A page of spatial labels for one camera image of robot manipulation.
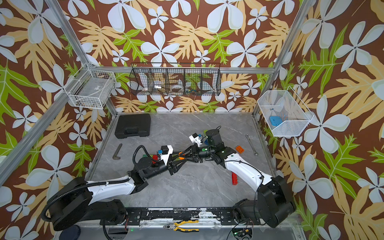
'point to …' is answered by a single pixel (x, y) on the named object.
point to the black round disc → (73, 233)
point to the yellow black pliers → (173, 226)
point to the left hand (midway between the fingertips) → (185, 154)
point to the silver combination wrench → (255, 153)
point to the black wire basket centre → (182, 79)
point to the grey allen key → (115, 157)
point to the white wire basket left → (88, 88)
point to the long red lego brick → (234, 179)
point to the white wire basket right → (283, 112)
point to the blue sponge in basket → (275, 120)
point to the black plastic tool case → (133, 125)
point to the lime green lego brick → (205, 131)
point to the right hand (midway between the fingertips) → (180, 157)
